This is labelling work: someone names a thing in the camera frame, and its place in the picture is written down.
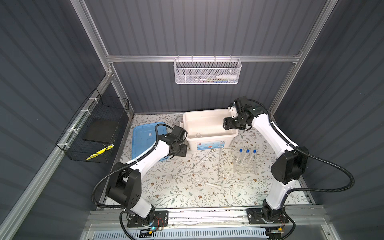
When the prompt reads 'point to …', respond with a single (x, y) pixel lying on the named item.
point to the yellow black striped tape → (101, 151)
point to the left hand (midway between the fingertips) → (180, 151)
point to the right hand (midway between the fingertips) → (230, 126)
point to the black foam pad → (101, 131)
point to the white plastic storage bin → (205, 131)
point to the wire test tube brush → (219, 162)
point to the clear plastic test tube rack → (245, 163)
